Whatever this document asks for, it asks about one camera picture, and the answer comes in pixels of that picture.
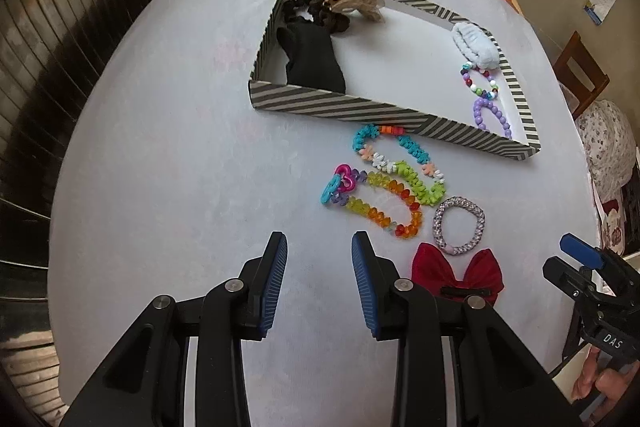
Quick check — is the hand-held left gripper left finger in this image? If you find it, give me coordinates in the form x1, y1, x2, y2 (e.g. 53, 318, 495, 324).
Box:
60, 231, 289, 427

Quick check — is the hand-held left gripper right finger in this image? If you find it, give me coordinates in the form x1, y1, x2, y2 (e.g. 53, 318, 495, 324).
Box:
351, 231, 583, 427

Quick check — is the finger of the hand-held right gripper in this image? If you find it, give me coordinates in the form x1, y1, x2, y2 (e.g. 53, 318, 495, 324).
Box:
560, 233, 626, 278
542, 256, 608, 308

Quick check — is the red fabric hair bow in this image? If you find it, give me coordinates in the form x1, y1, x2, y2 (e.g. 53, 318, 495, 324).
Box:
411, 243, 506, 308

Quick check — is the silver braided bracelet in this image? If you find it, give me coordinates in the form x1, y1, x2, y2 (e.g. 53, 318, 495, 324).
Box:
433, 196, 487, 256

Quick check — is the rainbow crystal bead bracelet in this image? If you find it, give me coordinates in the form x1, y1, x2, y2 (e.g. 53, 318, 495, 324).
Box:
320, 163, 425, 239

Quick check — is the colourful flower bead necklace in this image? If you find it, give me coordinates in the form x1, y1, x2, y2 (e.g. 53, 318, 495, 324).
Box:
352, 123, 447, 204

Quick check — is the purple bead bracelet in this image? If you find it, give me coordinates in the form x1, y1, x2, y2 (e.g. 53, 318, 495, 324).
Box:
472, 98, 514, 140

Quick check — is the multicolour small bead bracelet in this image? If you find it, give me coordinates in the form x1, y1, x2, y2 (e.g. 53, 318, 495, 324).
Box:
460, 62, 501, 102

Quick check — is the light blue fluffy scrunchie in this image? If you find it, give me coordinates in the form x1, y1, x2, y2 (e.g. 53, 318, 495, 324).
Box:
451, 21, 501, 70

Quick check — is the striped shallow cardboard box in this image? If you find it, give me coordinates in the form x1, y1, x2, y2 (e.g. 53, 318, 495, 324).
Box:
247, 0, 543, 162

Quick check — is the black fabric hair bow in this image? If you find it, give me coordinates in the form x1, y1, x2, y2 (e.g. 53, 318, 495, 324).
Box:
276, 21, 347, 94

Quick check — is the black scrunchie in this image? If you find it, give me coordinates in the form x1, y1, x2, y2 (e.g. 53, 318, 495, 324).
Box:
281, 0, 353, 32

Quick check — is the beige hair bow clip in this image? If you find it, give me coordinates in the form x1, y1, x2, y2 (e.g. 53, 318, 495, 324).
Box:
332, 0, 387, 25

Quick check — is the person's right hand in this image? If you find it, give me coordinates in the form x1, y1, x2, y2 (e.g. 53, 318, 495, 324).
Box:
570, 349, 640, 413

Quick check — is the floral patterned cloth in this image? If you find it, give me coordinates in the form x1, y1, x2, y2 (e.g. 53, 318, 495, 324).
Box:
575, 99, 638, 198

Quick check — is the white tablecloth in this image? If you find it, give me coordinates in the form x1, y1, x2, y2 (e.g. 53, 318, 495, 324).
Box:
47, 0, 601, 427

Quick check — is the wooden chair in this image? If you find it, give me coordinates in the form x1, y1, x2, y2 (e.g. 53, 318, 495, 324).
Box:
552, 31, 611, 120

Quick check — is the dark wooden slatted door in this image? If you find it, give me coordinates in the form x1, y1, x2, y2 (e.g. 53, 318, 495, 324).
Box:
0, 0, 221, 427

